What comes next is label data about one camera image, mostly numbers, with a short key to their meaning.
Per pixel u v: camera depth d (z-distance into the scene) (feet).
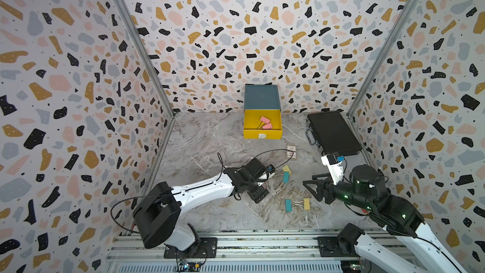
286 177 3.03
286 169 3.13
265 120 3.19
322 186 1.81
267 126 3.11
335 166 1.83
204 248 2.40
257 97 3.31
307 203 2.80
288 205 2.80
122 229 1.43
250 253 2.40
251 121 3.25
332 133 3.51
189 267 2.31
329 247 2.41
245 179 2.08
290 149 3.40
